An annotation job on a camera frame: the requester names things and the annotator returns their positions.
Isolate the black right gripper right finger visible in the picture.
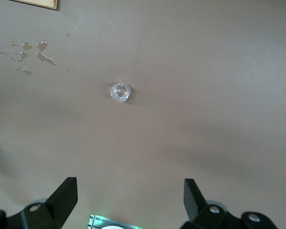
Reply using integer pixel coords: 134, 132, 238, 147
181, 178, 277, 229

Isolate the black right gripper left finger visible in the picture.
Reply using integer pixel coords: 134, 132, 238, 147
0, 177, 78, 229

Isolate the small clear glass cup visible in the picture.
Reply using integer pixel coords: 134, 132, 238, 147
109, 82, 132, 103

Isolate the brown table cover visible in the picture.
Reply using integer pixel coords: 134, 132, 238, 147
0, 0, 286, 229

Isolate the spilled liquid puddle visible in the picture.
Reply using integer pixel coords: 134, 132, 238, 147
0, 33, 74, 76

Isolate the wooden cutting board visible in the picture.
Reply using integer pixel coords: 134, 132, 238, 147
8, 0, 59, 11

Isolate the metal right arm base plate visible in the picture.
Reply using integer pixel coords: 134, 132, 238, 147
87, 214, 143, 229

